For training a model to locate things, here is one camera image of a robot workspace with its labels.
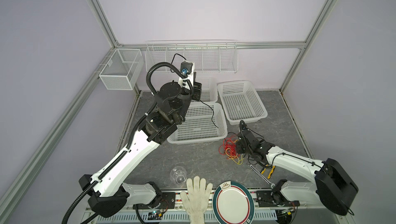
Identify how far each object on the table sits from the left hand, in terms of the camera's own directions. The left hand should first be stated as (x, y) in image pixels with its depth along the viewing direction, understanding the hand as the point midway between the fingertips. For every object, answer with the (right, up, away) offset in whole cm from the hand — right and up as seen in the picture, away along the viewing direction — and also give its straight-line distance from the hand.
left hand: (195, 75), depth 57 cm
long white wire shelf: (+5, +21, +42) cm, 47 cm away
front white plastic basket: (+3, -22, +50) cm, 55 cm away
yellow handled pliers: (+40, -46, +25) cm, 66 cm away
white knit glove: (0, -57, +17) cm, 60 cm away
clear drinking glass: (-10, -48, +24) cm, 55 cm away
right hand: (+24, -33, +31) cm, 51 cm away
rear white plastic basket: (+7, +1, +64) cm, 64 cm away
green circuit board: (-20, -63, +16) cm, 68 cm away
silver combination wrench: (+38, -52, +22) cm, 68 cm away
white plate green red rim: (+17, -58, +16) cm, 62 cm away
